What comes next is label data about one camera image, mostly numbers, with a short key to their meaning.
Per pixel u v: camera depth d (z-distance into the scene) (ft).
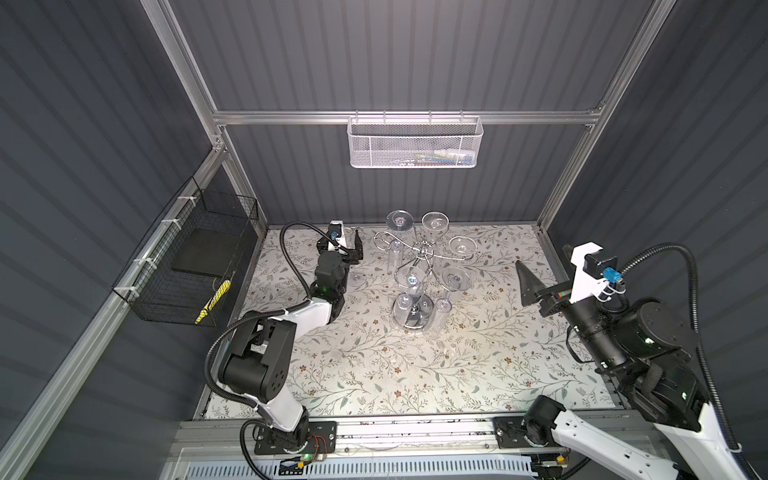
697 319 1.39
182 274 2.34
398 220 2.42
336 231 2.42
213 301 2.24
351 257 2.63
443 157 2.99
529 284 1.67
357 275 3.45
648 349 1.16
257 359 1.53
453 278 2.19
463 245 2.42
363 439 2.47
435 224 2.53
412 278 2.11
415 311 3.08
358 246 2.66
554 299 1.48
